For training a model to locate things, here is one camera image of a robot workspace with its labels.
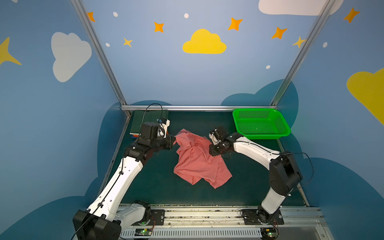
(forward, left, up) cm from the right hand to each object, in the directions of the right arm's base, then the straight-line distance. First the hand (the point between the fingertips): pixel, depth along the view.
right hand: (213, 149), depth 90 cm
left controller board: (-43, +34, -9) cm, 56 cm away
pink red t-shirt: (-5, +11, -7) cm, 14 cm away
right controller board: (-40, -27, -10) cm, 49 cm away
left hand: (-4, +21, +18) cm, 27 cm away
